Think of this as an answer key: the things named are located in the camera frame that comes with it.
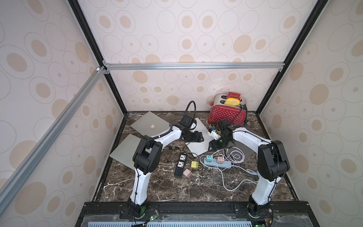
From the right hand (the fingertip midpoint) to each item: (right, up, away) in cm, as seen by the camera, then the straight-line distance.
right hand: (211, 149), depth 92 cm
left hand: (-6, +7, 0) cm, 9 cm away
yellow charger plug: (-11, -9, -4) cm, 15 cm away
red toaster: (+18, +23, +6) cm, 30 cm away
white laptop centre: (-8, 0, +5) cm, 9 cm away
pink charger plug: (-16, -13, -7) cm, 21 cm away
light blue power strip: (+9, -8, -4) cm, 13 cm away
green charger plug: (-3, -4, -6) cm, 8 cm away
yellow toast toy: (+16, +33, +8) cm, 37 cm away
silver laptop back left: (-44, +16, +19) cm, 51 cm away
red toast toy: (+17, +38, +11) cm, 43 cm away
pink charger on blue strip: (+4, -5, -7) cm, 9 cm away
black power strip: (-20, -9, -5) cm, 23 cm away
